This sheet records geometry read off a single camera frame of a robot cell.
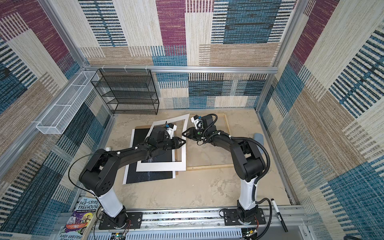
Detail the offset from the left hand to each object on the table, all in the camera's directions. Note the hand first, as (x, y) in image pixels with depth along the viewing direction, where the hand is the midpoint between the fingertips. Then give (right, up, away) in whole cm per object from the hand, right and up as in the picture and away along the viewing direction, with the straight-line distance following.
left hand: (186, 140), depth 89 cm
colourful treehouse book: (-50, -38, -19) cm, 65 cm away
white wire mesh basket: (-60, +13, -16) cm, 63 cm away
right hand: (-2, +2, +2) cm, 4 cm away
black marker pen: (+46, -35, -15) cm, 60 cm away
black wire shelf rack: (-44, +33, +22) cm, 59 cm away
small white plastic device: (-49, -6, +7) cm, 50 cm away
